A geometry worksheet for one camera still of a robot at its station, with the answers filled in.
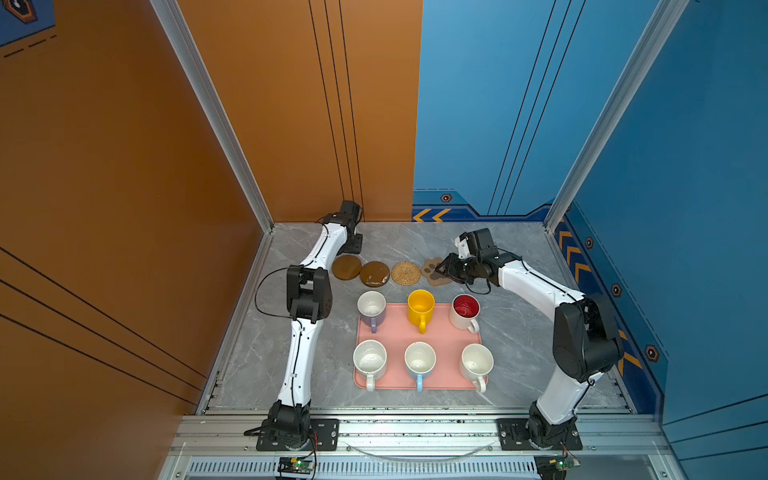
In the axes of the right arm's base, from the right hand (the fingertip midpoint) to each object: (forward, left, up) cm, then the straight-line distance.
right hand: (437, 270), depth 92 cm
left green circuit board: (-48, +36, -13) cm, 61 cm away
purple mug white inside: (-7, +21, -9) cm, 24 cm away
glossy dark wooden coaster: (+7, +20, -12) cm, 24 cm away
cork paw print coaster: (+4, -1, -10) cm, 11 cm away
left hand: (+17, +30, -6) cm, 35 cm away
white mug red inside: (-9, -8, -10) cm, 16 cm away
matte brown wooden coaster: (+10, +31, -11) cm, 35 cm away
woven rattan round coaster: (+7, +10, -11) cm, 17 cm away
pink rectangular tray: (-15, +13, -12) cm, 23 cm away
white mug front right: (-25, -10, -11) cm, 29 cm away
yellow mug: (-6, +5, -11) cm, 13 cm away
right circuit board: (-48, -27, -13) cm, 56 cm away
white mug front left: (-24, +20, -10) cm, 33 cm away
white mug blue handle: (-24, +6, -12) cm, 28 cm away
